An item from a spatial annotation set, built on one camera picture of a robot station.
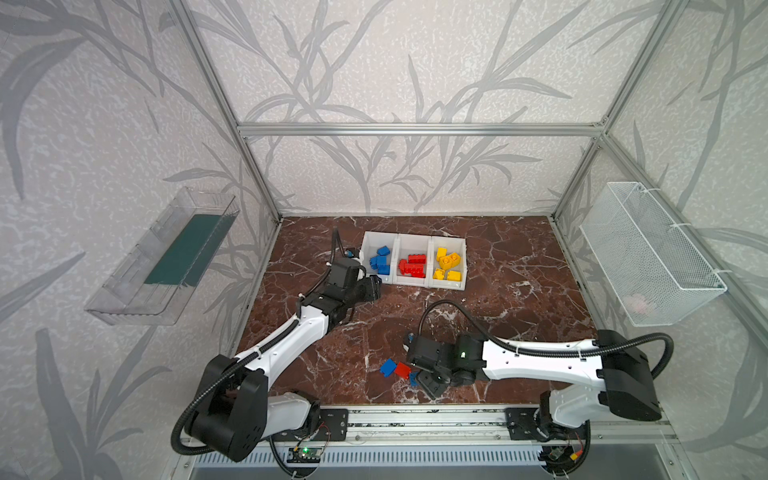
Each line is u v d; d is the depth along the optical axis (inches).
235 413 15.8
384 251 42.5
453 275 39.2
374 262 40.1
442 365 22.0
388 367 32.4
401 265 40.3
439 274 38.8
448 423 29.7
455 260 40.4
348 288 26.2
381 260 40.3
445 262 40.1
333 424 29.1
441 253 41.2
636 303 28.6
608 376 16.0
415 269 39.0
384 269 39.9
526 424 28.8
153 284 24.8
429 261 38.8
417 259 41.2
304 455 28.0
